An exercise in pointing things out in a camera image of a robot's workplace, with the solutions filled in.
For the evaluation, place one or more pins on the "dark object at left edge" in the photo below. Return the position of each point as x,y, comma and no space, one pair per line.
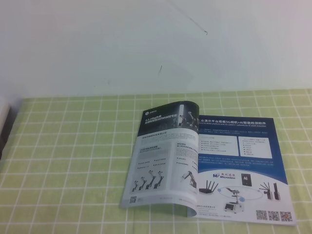
5,125

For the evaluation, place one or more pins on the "green white checkered tablecloth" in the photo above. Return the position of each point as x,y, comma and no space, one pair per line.
63,168

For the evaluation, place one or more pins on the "robotics magazine with glossy pages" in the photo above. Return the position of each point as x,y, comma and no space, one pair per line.
218,167

